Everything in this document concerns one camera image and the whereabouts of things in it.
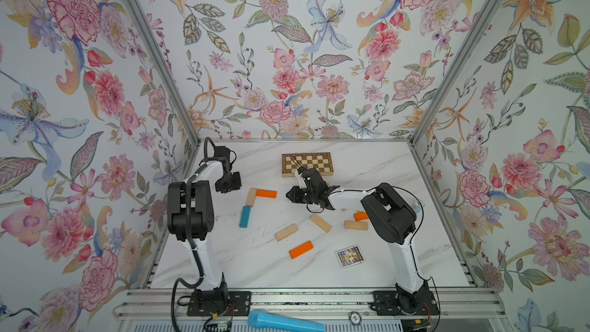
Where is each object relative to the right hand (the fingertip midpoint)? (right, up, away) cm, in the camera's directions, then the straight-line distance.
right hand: (286, 192), depth 99 cm
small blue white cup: (+52, -4, -8) cm, 53 cm away
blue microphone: (-6, -34, -31) cm, 46 cm away
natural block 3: (0, -14, -9) cm, 17 cm away
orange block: (-9, 0, +2) cm, 9 cm away
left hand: (-20, +4, +1) cm, 21 cm away
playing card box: (+23, -21, -17) cm, 35 cm away
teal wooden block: (-17, -9, -5) cm, 20 cm away
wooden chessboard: (+16, +13, +11) cm, 24 cm away
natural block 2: (+14, -11, -7) cm, 19 cm away
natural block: (-15, -2, +2) cm, 15 cm away
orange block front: (+6, -20, -13) cm, 24 cm away
